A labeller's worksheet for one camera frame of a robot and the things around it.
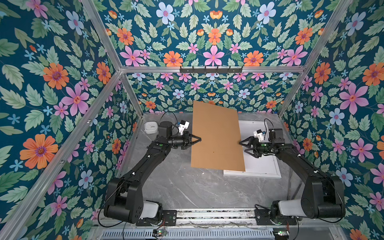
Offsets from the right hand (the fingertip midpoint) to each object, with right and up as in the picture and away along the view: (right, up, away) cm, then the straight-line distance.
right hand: (243, 145), depth 83 cm
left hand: (-23, +6, -11) cm, 26 cm away
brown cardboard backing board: (-14, +10, +2) cm, 17 cm away
